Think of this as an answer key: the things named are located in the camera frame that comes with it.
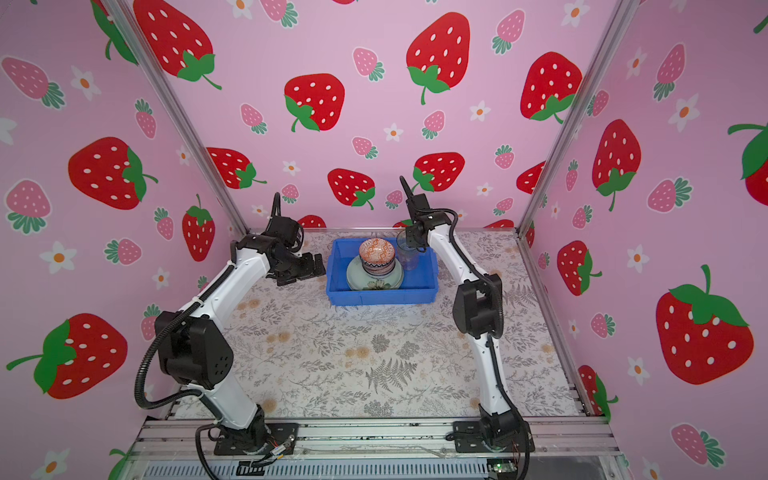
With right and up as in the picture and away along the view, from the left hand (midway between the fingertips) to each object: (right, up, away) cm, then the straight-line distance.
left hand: (314, 272), depth 88 cm
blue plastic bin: (+33, -6, +20) cm, 39 cm away
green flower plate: (+13, -4, +13) cm, 19 cm away
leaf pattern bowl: (+19, +1, +5) cm, 20 cm away
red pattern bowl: (+18, +6, +11) cm, 22 cm away
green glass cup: (+29, +5, +13) cm, 32 cm away
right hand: (+33, +12, +12) cm, 37 cm away
